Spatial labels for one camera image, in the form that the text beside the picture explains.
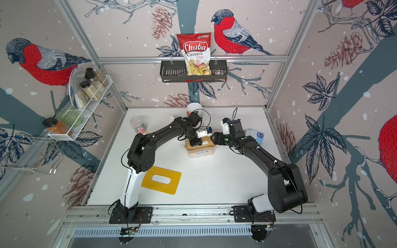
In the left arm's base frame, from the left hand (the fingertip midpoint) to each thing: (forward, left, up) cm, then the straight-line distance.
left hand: (202, 140), depth 95 cm
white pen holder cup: (+20, +5, +9) cm, 23 cm away
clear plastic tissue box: (-9, 0, 0) cm, 9 cm away
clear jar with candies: (+11, +42, +2) cm, 44 cm away
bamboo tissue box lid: (-2, -3, 0) cm, 3 cm away
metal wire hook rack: (-22, +67, +23) cm, 75 cm away
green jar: (-4, +62, +28) cm, 68 cm away
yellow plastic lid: (-27, +17, -7) cm, 33 cm away
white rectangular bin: (+15, +23, +1) cm, 28 cm away
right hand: (-2, -8, +7) cm, 11 cm away
